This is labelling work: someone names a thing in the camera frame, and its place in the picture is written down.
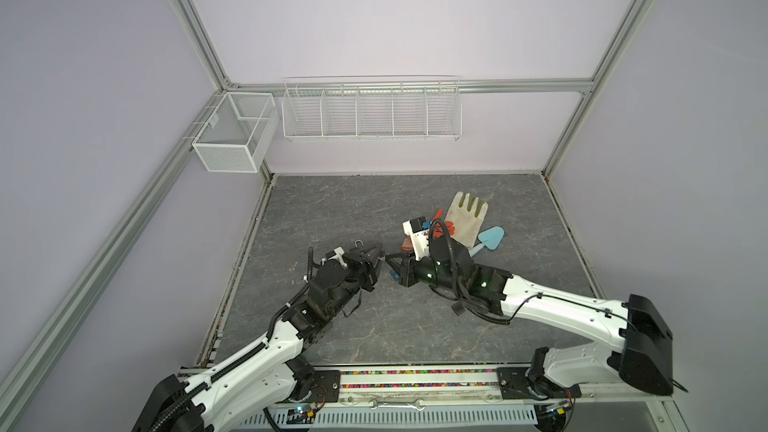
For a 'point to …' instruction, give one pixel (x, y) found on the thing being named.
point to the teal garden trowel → (490, 238)
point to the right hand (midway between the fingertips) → (385, 261)
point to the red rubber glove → (449, 226)
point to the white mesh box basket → (238, 134)
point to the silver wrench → (413, 404)
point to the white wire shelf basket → (372, 108)
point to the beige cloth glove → (465, 222)
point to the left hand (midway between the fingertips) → (387, 248)
